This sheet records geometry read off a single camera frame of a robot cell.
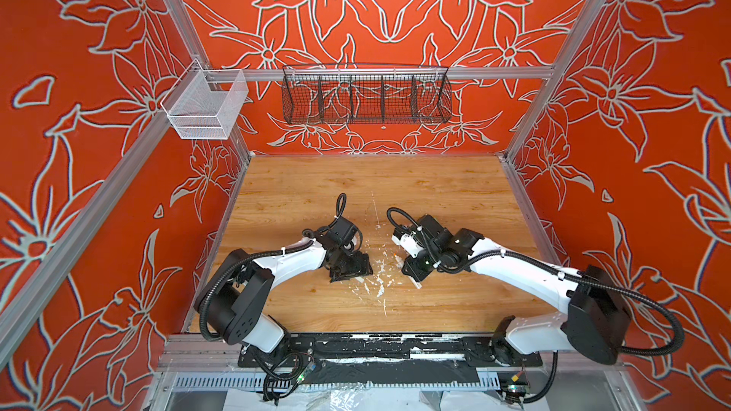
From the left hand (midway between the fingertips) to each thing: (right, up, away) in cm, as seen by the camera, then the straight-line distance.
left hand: (363, 272), depth 85 cm
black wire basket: (+1, +59, +12) cm, 60 cm away
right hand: (+11, +3, -6) cm, 12 cm away
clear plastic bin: (-53, +54, +8) cm, 77 cm away
